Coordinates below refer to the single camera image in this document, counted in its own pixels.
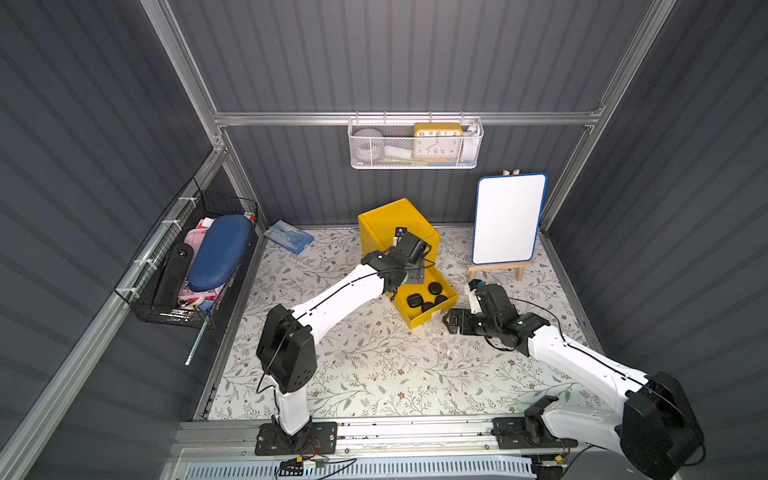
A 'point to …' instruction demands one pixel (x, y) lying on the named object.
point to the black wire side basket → (139, 286)
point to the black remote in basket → (174, 277)
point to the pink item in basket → (195, 238)
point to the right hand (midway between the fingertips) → (461, 317)
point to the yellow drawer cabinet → (377, 229)
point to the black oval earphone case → (434, 288)
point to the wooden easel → (473, 269)
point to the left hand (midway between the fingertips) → (409, 269)
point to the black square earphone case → (415, 300)
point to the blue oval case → (224, 245)
